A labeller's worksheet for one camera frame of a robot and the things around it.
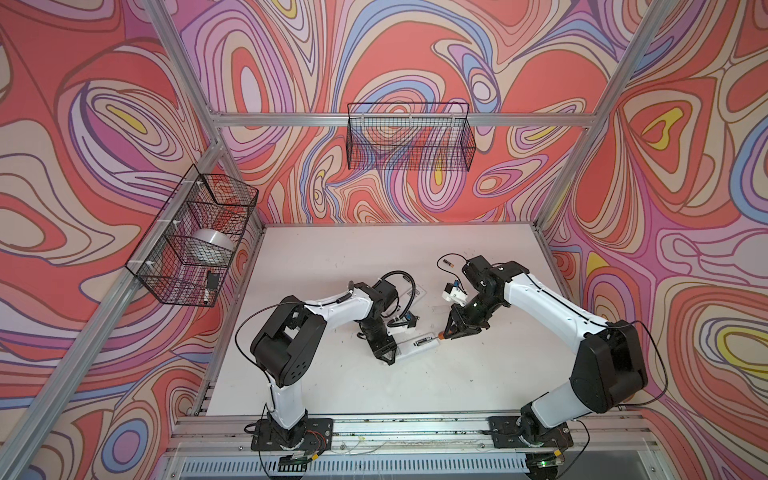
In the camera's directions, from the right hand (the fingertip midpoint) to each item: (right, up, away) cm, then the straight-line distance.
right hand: (453, 341), depth 78 cm
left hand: (-17, -6, +8) cm, 19 cm away
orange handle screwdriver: (-3, +1, +1) cm, 4 cm away
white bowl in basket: (-62, +27, -6) cm, 67 cm away
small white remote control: (-10, -3, +9) cm, 14 cm away
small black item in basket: (-61, +16, -6) cm, 63 cm away
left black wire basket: (-68, +23, -5) cm, 72 cm away
